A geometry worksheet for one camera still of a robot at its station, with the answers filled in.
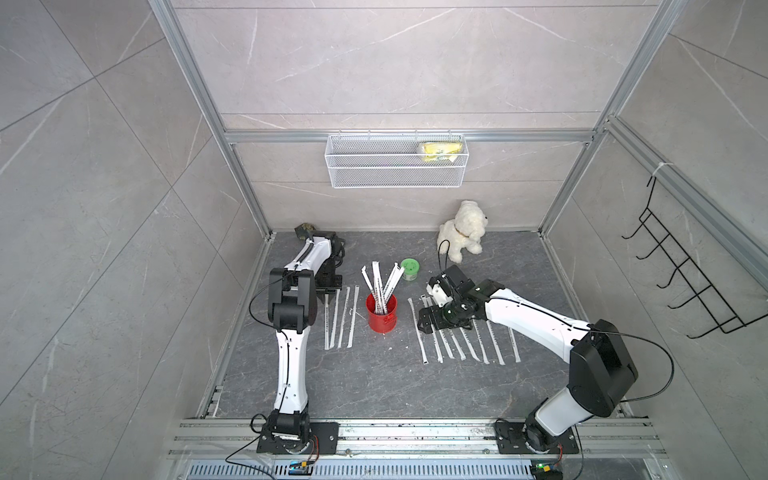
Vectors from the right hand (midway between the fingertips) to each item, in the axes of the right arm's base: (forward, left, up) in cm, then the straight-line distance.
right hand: (433, 323), depth 85 cm
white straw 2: (-4, -8, -8) cm, 12 cm away
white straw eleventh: (+7, +30, -7) cm, 32 cm away
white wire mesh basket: (+50, +11, +22) cm, 56 cm away
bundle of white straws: (+9, +15, +3) cm, 18 cm away
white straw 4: (-3, -15, -9) cm, 18 cm away
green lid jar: (+23, +5, -3) cm, 24 cm away
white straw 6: (+7, +28, -8) cm, 29 cm away
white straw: (-8, +2, -8) cm, 12 cm away
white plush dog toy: (+31, -13, +6) cm, 34 cm away
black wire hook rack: (-7, -56, +24) cm, 61 cm away
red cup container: (+2, +15, -3) cm, 15 cm away
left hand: (+14, +33, -6) cm, 36 cm away
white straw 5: (+15, +24, -8) cm, 30 cm away
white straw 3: (-5, -12, -8) cm, 16 cm away
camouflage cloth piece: (+43, +46, -4) cm, 63 cm away
